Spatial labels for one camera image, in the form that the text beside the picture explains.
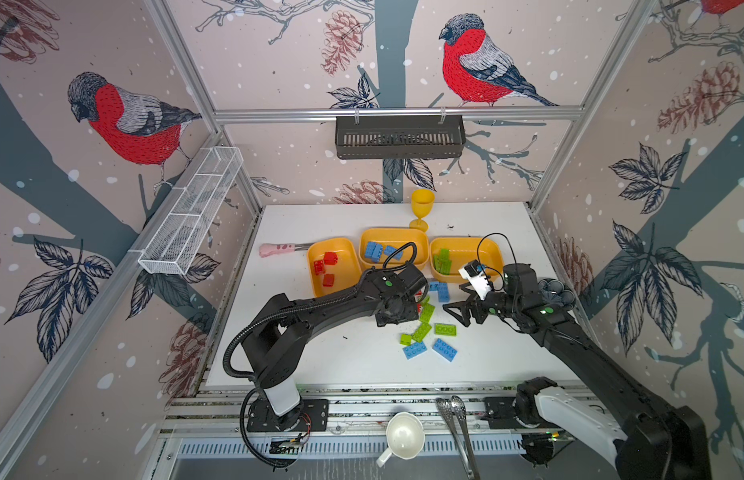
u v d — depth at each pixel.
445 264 1.01
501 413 0.73
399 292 0.61
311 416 0.73
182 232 0.73
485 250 1.03
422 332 0.86
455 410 0.70
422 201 1.04
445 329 0.88
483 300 0.70
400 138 1.04
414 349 0.84
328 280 0.98
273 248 1.04
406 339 0.85
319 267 1.03
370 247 1.06
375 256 1.03
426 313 0.92
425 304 0.92
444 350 0.83
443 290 0.96
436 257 1.01
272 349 0.44
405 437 0.70
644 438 0.38
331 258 1.04
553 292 0.94
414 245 0.74
